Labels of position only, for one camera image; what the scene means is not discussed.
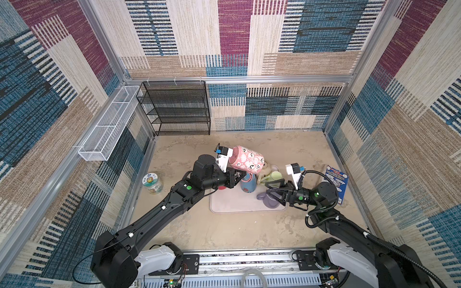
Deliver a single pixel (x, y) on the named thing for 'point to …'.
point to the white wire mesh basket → (99, 143)
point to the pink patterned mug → (245, 159)
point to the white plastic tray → (234, 200)
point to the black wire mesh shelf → (180, 107)
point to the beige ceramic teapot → (268, 168)
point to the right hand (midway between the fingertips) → (268, 190)
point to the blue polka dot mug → (248, 182)
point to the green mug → (274, 176)
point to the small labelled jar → (152, 182)
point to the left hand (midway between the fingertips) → (245, 173)
